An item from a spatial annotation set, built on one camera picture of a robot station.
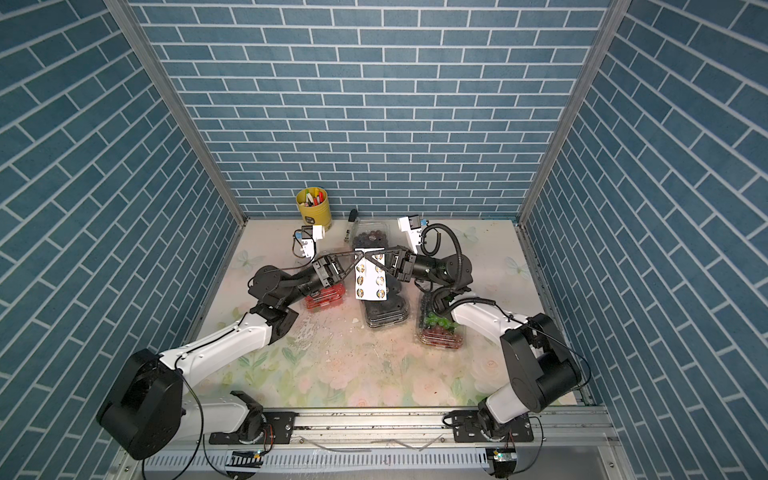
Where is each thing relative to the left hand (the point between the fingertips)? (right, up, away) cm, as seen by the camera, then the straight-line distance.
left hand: (369, 264), depth 64 cm
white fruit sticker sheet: (0, -3, +1) cm, 4 cm away
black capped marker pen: (-12, +15, +51) cm, 54 cm away
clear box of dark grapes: (-4, +8, +41) cm, 42 cm away
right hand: (+1, 0, 0) cm, 1 cm away
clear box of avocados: (+3, -16, +26) cm, 31 cm away
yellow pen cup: (-24, +18, +42) cm, 51 cm away
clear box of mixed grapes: (+17, -21, +22) cm, 35 cm away
